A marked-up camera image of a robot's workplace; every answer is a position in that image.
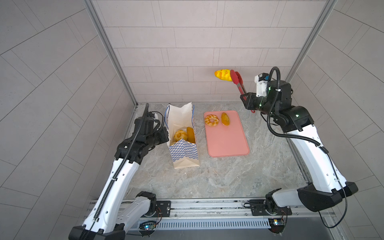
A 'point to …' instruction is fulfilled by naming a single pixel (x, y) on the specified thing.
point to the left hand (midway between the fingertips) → (172, 130)
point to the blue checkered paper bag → (181, 136)
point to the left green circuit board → (147, 225)
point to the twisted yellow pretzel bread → (215, 122)
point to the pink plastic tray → (226, 141)
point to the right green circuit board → (277, 225)
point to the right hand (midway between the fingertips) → (241, 95)
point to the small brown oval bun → (225, 119)
